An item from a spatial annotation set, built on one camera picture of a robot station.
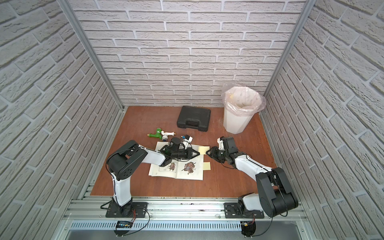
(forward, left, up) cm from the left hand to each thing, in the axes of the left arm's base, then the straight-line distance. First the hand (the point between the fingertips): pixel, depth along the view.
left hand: (196, 149), depth 90 cm
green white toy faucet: (+13, +24, -4) cm, 28 cm away
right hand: (-3, -8, 0) cm, 9 cm away
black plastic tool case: (+26, +1, 0) cm, 26 cm away
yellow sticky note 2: (-8, -6, -6) cm, 12 cm away
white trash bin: (+14, -26, +7) cm, 30 cm away
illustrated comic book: (+5, +23, -3) cm, 24 cm away
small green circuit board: (-38, +36, -8) cm, 53 cm away
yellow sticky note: (-1, -4, 0) cm, 4 cm away
